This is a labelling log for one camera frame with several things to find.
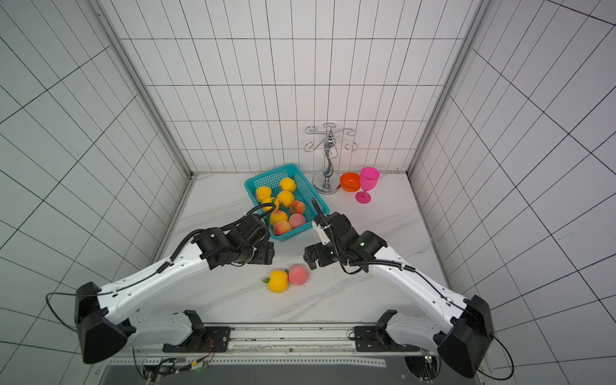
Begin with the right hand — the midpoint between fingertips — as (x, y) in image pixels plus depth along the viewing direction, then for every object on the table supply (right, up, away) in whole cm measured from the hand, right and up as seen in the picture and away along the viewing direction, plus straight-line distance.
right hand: (315, 248), depth 77 cm
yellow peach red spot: (-12, +16, +26) cm, 33 cm away
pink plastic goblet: (+24, +24, +22) cm, 41 cm away
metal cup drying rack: (+7, +23, +37) cm, 44 cm away
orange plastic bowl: (+18, +23, +36) cm, 46 cm away
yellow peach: (-12, +22, +31) cm, 40 cm away
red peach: (-12, +5, +12) cm, 18 cm away
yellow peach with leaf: (-22, +17, +26) cm, 38 cm away
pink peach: (-6, -10, +5) cm, 13 cm away
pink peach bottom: (-7, +7, +18) cm, 21 cm away
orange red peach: (-7, +12, +23) cm, 27 cm away
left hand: (-19, -3, -1) cm, 19 cm away
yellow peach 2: (-19, +15, +24) cm, 33 cm away
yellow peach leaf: (-13, -12, +2) cm, 18 cm away
